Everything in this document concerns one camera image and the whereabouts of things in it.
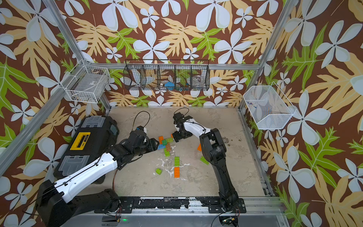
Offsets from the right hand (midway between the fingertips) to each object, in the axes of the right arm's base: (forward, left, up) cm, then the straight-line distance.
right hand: (180, 137), depth 102 cm
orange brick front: (-3, +14, +3) cm, 14 cm away
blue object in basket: (+23, +7, +29) cm, 38 cm away
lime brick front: (-13, +9, +1) cm, 16 cm away
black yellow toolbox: (-13, +52, +18) cm, 57 cm away
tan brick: (-9, +9, +2) cm, 12 cm away
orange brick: (-26, +2, +1) cm, 26 cm away
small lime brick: (-26, +13, +2) cm, 29 cm away
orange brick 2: (-9, -13, 0) cm, 16 cm away
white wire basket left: (+17, +58, +36) cm, 70 cm away
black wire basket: (+26, +4, +35) cm, 44 cm away
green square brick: (-6, +11, +4) cm, 13 cm away
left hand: (-14, +13, +17) cm, 26 cm away
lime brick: (-3, +8, +2) cm, 8 cm away
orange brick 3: (+1, +6, +1) cm, 7 cm away
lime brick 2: (-19, +2, +1) cm, 19 cm away
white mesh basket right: (+5, -55, +26) cm, 61 cm away
